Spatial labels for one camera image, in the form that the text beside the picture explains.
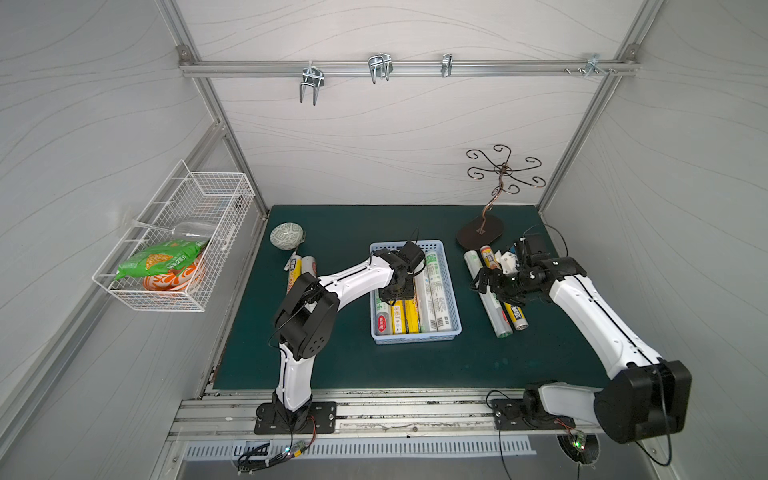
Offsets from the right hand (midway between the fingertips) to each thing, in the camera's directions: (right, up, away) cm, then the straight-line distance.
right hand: (486, 289), depth 81 cm
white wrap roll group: (-16, -7, +7) cm, 19 cm away
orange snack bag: (-72, +5, -19) cm, 75 cm away
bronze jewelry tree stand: (+9, +16, +30) cm, 36 cm away
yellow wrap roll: (-59, +4, +18) cm, 62 cm away
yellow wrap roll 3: (+11, -8, +7) cm, 16 cm away
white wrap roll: (-12, -8, +7) cm, 17 cm away
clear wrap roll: (+5, -8, +8) cm, 12 cm away
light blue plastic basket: (-9, -2, +8) cm, 12 cm away
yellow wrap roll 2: (-20, -11, +5) cm, 23 cm away
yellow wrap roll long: (-24, -10, +6) cm, 27 cm away
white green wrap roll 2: (-29, -9, +6) cm, 31 cm away
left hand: (-22, -4, +9) cm, 24 cm away
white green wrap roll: (-54, +5, +19) cm, 57 cm away
